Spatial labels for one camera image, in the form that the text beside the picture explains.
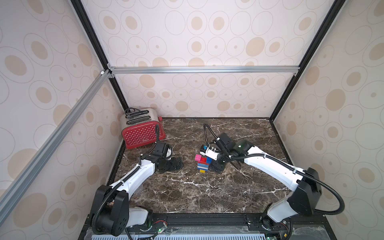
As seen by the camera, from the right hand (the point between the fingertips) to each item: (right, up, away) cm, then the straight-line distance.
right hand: (217, 159), depth 81 cm
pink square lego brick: (-10, +1, +1) cm, 11 cm away
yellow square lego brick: (-8, -8, +8) cm, 14 cm away
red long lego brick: (-7, -1, +1) cm, 7 cm away
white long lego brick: (-8, -5, +4) cm, 10 cm away
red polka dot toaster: (-47, +18, +11) cm, 52 cm away
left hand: (-20, -4, +4) cm, 21 cm away
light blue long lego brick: (-7, -4, +3) cm, 9 cm away
